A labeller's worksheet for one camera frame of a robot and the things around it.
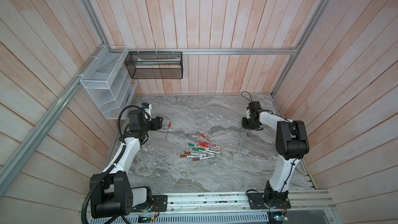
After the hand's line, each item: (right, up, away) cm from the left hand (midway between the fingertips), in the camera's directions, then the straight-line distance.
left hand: (157, 120), depth 87 cm
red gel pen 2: (+27, -11, +11) cm, 31 cm away
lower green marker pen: (+24, -18, +4) cm, 30 cm away
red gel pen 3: (+29, -16, +6) cm, 34 cm away
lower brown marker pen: (+23, -23, +1) cm, 32 cm away
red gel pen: (+4, -5, +16) cm, 17 cm away
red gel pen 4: (+31, -18, +5) cm, 36 cm away
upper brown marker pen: (+19, -20, +3) cm, 28 cm away
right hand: (+56, -4, +16) cm, 58 cm away
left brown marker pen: (+16, -21, +1) cm, 27 cm away
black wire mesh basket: (-6, +36, +16) cm, 40 cm away
